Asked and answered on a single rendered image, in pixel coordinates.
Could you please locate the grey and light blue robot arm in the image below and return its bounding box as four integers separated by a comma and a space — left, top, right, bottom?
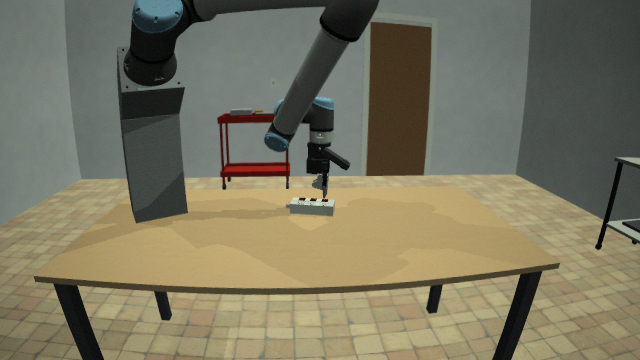
123, 0, 379, 152

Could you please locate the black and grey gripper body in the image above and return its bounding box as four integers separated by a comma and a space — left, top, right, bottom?
307, 142, 331, 174

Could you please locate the white power strip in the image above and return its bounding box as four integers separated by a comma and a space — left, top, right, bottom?
286, 198, 335, 216

